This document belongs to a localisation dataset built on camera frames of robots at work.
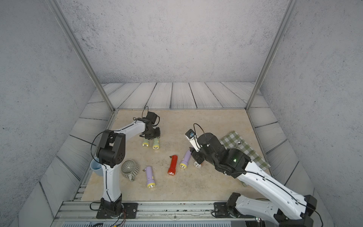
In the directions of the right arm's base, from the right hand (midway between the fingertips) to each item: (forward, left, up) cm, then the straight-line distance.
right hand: (195, 145), depth 67 cm
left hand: (+22, +24, -25) cm, 41 cm away
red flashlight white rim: (+1, -2, -25) cm, 26 cm away
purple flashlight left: (-10, +24, -24) cm, 35 cm away
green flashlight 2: (+15, +25, -24) cm, 38 cm away
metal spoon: (+17, -31, -24) cm, 43 cm away
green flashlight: (+15, +32, -24) cm, 43 cm away
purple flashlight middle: (+1, +6, -24) cm, 25 cm away
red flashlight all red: (-2, +13, -26) cm, 29 cm away
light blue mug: (-1, +60, -24) cm, 64 cm away
